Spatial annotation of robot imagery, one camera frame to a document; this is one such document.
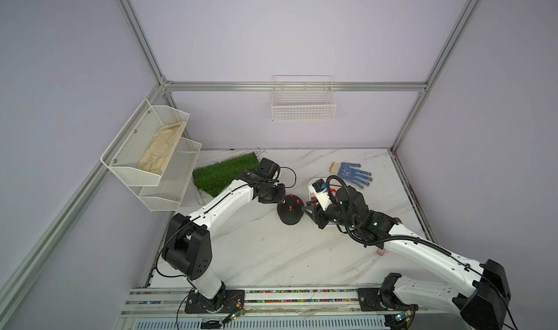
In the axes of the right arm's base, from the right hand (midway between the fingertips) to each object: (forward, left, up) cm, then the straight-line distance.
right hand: (307, 207), depth 75 cm
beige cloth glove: (+15, +55, +11) cm, 58 cm away
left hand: (+7, +9, -6) cm, 13 cm away
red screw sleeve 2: (+7, +3, -8) cm, 11 cm away
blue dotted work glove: (+32, -24, -20) cm, 44 cm away
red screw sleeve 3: (+5, +6, -8) cm, 11 cm away
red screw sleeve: (+11, +5, -8) cm, 14 cm away
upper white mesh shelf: (+18, +61, +12) cm, 64 cm away
